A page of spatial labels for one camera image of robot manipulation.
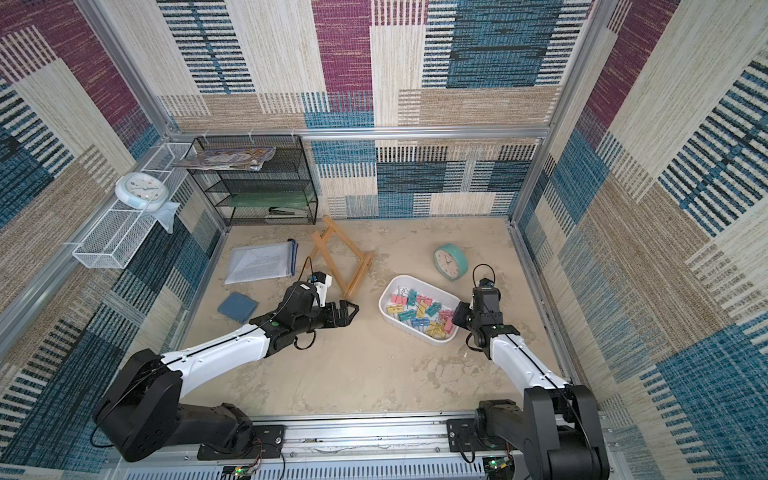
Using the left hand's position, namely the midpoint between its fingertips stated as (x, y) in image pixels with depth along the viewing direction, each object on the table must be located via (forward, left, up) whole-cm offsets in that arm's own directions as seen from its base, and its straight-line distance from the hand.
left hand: (347, 306), depth 86 cm
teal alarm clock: (+17, -32, -1) cm, 36 cm away
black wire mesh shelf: (+46, +28, +4) cm, 54 cm away
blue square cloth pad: (+6, +37, -10) cm, 38 cm away
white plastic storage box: (+4, -21, -9) cm, 23 cm away
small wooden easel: (+21, -4, -5) cm, 22 cm away
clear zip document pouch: (+24, +33, -10) cm, 43 cm away
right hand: (+2, -33, -4) cm, 33 cm away
